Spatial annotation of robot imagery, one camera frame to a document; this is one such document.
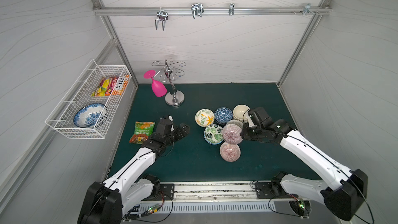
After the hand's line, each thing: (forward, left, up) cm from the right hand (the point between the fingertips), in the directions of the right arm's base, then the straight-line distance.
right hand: (240, 133), depth 78 cm
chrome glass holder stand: (+32, +43, -13) cm, 55 cm away
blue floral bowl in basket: (-5, +66, +19) cm, 69 cm away
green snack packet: (+4, +56, -10) cm, 57 cm away
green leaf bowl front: (+5, +14, -13) cm, 19 cm away
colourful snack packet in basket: (+12, +63, +20) cm, 67 cm away
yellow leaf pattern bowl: (+16, +20, -12) cm, 28 cm away
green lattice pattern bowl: (+12, 0, -10) cm, 16 cm away
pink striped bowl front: (-6, +4, -13) cm, 15 cm away
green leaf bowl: (0, +13, -13) cm, 18 cm away
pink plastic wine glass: (+27, +49, +3) cm, 56 cm away
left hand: (+2, +29, -3) cm, 29 cm away
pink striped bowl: (0, +4, -2) cm, 5 cm away
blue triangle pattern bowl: (+18, +7, -12) cm, 23 cm away
